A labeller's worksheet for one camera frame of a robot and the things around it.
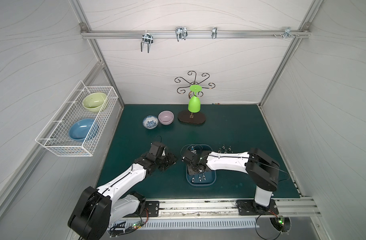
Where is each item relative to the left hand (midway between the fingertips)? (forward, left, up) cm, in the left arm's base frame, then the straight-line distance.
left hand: (177, 160), depth 83 cm
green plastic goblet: (+32, -10, +16) cm, 37 cm away
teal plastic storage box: (-7, -17, -7) cm, 20 cm away
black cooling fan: (-27, -53, -9) cm, 60 cm away
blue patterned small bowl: (+31, +22, -5) cm, 39 cm away
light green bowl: (+18, +42, +27) cm, 53 cm away
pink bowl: (+35, +11, -5) cm, 37 cm away
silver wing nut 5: (-7, -15, -6) cm, 18 cm away
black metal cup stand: (+38, -10, -5) cm, 40 cm away
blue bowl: (+2, +42, +26) cm, 49 cm away
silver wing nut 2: (+12, -33, -7) cm, 36 cm away
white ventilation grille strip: (-29, -5, -8) cm, 30 cm away
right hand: (-2, -8, -7) cm, 11 cm away
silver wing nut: (+12, -29, -7) cm, 33 cm away
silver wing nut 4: (-8, -13, -6) cm, 16 cm away
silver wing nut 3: (+9, -26, -7) cm, 29 cm away
